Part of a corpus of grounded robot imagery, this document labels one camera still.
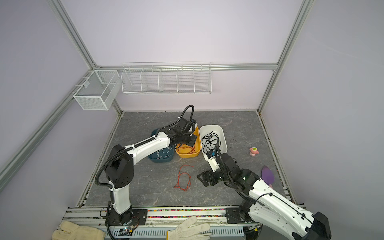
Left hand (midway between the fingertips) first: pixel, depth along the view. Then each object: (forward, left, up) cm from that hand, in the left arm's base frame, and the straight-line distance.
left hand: (195, 141), depth 88 cm
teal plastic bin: (-3, +19, -9) cm, 21 cm away
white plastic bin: (+15, -8, -9) cm, 19 cm away
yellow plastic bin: (0, +6, -11) cm, 13 cm away
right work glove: (-43, +7, -12) cm, 45 cm away
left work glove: (-39, +63, -12) cm, 75 cm away
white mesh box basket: (+36, +63, +12) cm, 73 cm away
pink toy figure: (-5, -37, -8) cm, 38 cm away
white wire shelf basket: (+41, +17, +17) cm, 47 cm away
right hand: (-21, -4, +1) cm, 21 cm away
